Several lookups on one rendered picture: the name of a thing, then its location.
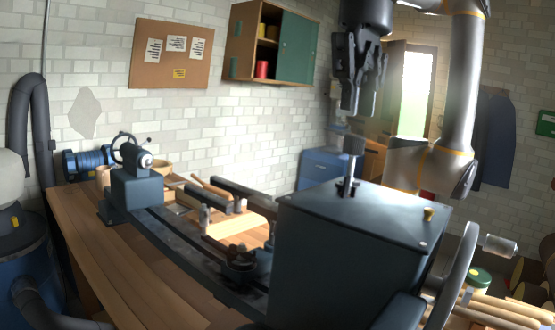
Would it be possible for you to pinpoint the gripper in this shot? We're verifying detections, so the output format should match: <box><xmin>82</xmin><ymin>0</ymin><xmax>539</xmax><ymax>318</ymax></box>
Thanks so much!
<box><xmin>330</xmin><ymin>0</ymin><xmax>395</xmax><ymax>119</ymax></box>

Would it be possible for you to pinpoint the black knurled index pin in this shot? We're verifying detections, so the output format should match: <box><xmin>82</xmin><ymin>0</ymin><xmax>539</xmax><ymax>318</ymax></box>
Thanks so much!
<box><xmin>335</xmin><ymin>132</ymin><xmax>367</xmax><ymax>200</ymax></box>

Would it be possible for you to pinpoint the banjo lock lever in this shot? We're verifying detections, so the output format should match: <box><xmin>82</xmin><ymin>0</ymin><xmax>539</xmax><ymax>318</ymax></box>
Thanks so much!
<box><xmin>197</xmin><ymin>203</ymin><xmax>243</xmax><ymax>266</ymax></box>

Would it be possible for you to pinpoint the long dark tool rest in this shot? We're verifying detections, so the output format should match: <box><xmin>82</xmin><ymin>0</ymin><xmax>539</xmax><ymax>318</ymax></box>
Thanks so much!
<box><xmin>210</xmin><ymin>175</ymin><xmax>275</xmax><ymax>215</ymax></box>

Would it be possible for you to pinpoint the blue-grey lathe body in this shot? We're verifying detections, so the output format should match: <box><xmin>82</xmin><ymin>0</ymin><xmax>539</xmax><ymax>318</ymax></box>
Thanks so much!
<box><xmin>97</xmin><ymin>176</ymin><xmax>454</xmax><ymax>330</ymax></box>

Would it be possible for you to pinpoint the wooden turned spindle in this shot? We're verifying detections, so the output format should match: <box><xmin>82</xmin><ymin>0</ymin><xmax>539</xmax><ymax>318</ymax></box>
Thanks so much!
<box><xmin>189</xmin><ymin>172</ymin><xmax>236</xmax><ymax>202</ymax></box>

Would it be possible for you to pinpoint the wooden rest block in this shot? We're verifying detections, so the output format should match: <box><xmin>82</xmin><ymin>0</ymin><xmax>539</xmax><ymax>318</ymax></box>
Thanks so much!
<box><xmin>184</xmin><ymin>200</ymin><xmax>270</xmax><ymax>243</ymax></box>

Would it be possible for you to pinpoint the medium dark tool rest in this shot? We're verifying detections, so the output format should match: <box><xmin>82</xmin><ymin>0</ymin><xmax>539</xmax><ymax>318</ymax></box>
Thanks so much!
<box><xmin>183</xmin><ymin>183</ymin><xmax>236</xmax><ymax>217</ymax></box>

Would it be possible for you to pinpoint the grey spindle handwheel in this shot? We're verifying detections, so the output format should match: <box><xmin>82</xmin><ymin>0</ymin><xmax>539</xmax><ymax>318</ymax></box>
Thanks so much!
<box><xmin>423</xmin><ymin>220</ymin><xmax>481</xmax><ymax>330</ymax></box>

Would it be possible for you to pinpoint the dark banjo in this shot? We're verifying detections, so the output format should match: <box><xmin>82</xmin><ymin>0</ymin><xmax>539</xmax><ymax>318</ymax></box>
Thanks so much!
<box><xmin>220</xmin><ymin>242</ymin><xmax>277</xmax><ymax>288</ymax></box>

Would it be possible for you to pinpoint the orange wooden crate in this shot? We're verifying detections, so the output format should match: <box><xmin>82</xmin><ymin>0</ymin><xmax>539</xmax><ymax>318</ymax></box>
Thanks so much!
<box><xmin>344</xmin><ymin>132</ymin><xmax>390</xmax><ymax>183</ymax></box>

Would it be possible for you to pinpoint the blue metal cabinet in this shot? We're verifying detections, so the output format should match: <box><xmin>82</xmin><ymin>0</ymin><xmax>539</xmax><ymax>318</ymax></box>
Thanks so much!
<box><xmin>296</xmin><ymin>145</ymin><xmax>366</xmax><ymax>193</ymax></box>

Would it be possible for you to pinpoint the wooden coat rack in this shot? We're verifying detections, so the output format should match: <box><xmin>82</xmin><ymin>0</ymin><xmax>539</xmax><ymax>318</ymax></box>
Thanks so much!
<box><xmin>481</xmin><ymin>83</ymin><xmax>511</xmax><ymax>99</ymax></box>

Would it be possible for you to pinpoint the dark blue coat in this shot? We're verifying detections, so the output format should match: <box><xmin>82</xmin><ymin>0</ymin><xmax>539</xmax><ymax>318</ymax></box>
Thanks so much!
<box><xmin>481</xmin><ymin>93</ymin><xmax>518</xmax><ymax>191</ymax></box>

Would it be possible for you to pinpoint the cork notice board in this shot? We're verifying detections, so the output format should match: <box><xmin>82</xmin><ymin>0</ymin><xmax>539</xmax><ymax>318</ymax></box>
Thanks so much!
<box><xmin>128</xmin><ymin>17</ymin><xmax>216</xmax><ymax>90</ymax></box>

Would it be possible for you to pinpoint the wooden bowl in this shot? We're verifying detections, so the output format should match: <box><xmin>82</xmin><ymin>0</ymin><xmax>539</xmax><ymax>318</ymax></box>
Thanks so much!
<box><xmin>150</xmin><ymin>158</ymin><xmax>175</xmax><ymax>179</ymax></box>

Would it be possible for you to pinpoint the grey flat plate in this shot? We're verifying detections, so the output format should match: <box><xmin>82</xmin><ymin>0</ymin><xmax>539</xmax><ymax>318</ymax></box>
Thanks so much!
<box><xmin>166</xmin><ymin>203</ymin><xmax>195</xmax><ymax>217</ymax></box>

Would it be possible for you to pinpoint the jar with green lid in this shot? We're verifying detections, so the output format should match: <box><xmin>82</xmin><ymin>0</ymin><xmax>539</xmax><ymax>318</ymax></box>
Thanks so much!
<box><xmin>462</xmin><ymin>266</ymin><xmax>493</xmax><ymax>297</ymax></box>

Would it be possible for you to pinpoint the blue-grey tailstock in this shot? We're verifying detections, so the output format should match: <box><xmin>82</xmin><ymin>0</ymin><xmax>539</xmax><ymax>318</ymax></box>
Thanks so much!
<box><xmin>97</xmin><ymin>142</ymin><xmax>167</xmax><ymax>227</ymax></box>

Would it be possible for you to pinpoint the black tailstock handwheel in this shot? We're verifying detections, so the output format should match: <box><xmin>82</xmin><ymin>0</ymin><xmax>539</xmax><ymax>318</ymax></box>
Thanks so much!
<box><xmin>109</xmin><ymin>131</ymin><xmax>139</xmax><ymax>166</ymax></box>

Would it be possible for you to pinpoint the beige wooden cup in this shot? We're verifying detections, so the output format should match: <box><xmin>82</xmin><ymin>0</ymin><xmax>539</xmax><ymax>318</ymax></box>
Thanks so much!
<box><xmin>95</xmin><ymin>164</ymin><xmax>114</xmax><ymax>192</ymax></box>

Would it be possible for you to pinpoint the blue ribbed motor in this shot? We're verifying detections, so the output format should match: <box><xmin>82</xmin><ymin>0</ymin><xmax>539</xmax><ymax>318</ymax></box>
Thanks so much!
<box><xmin>61</xmin><ymin>144</ymin><xmax>117</xmax><ymax>184</ymax></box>

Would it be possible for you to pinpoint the blue dust collector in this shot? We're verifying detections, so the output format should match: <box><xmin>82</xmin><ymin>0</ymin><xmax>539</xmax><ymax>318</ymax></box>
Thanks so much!
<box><xmin>0</xmin><ymin>146</ymin><xmax>69</xmax><ymax>330</ymax></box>

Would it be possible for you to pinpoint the white wall box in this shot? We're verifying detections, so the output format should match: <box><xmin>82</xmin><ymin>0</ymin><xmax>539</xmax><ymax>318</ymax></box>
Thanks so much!
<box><xmin>327</xmin><ymin>77</ymin><xmax>343</xmax><ymax>101</ymax></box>

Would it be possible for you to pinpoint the wooden wall cupboard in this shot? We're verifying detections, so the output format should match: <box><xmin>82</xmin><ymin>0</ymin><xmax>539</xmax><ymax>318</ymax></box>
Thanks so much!
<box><xmin>220</xmin><ymin>0</ymin><xmax>321</xmax><ymax>88</ymax></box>

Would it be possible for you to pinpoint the green wall sign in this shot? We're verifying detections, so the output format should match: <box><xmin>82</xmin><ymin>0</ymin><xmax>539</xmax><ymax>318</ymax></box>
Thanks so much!
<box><xmin>534</xmin><ymin>109</ymin><xmax>555</xmax><ymax>143</ymax></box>

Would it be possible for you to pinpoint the silver handwheel handle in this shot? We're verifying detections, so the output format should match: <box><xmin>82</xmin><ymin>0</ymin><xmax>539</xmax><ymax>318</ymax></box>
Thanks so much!
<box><xmin>478</xmin><ymin>232</ymin><xmax>520</xmax><ymax>260</ymax></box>

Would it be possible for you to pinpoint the wooden tool handle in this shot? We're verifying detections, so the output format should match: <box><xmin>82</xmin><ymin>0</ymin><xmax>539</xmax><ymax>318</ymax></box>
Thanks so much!
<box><xmin>503</xmin><ymin>295</ymin><xmax>555</xmax><ymax>323</ymax></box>
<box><xmin>451</xmin><ymin>304</ymin><xmax>543</xmax><ymax>330</ymax></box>
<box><xmin>460</xmin><ymin>288</ymin><xmax>555</xmax><ymax>327</ymax></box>

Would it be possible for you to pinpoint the grey wall conduit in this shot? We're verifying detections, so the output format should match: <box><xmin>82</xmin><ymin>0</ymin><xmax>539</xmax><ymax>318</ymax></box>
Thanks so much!
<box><xmin>40</xmin><ymin>0</ymin><xmax>53</xmax><ymax>78</ymax></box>

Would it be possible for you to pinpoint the grey curved dust hose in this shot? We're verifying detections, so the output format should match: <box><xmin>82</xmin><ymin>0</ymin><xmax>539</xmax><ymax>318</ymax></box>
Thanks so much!
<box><xmin>5</xmin><ymin>72</ymin><xmax>58</xmax><ymax>192</ymax></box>

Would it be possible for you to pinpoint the grey floor dust hose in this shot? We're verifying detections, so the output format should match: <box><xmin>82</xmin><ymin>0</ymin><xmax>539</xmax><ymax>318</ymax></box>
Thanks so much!
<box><xmin>10</xmin><ymin>275</ymin><xmax>117</xmax><ymax>330</ymax></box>

